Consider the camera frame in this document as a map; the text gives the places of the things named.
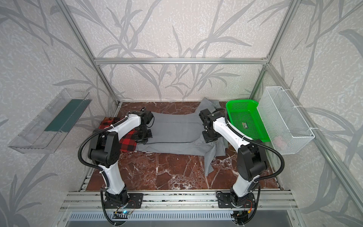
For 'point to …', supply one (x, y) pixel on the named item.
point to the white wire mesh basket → (286, 128)
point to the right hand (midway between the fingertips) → (211, 135)
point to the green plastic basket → (245, 116)
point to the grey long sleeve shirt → (182, 132)
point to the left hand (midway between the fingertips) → (148, 138)
